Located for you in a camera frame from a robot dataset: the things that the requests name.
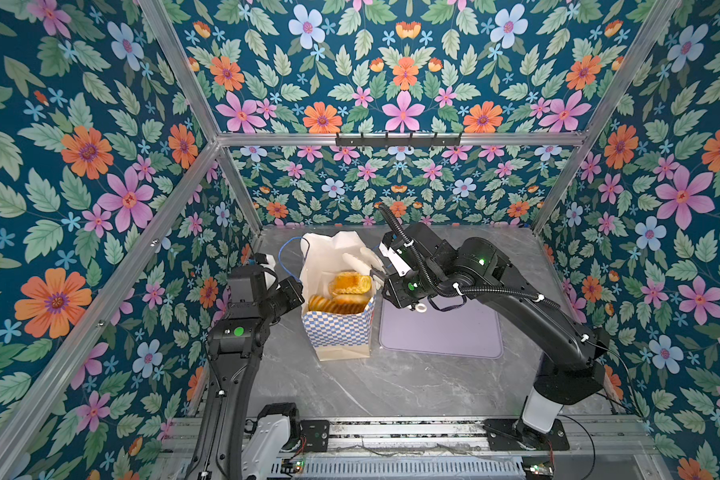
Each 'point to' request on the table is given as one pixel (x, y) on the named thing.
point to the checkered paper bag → (334, 336)
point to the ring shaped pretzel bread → (351, 299)
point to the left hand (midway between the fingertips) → (306, 276)
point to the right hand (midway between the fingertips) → (387, 288)
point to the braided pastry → (351, 283)
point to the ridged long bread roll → (324, 303)
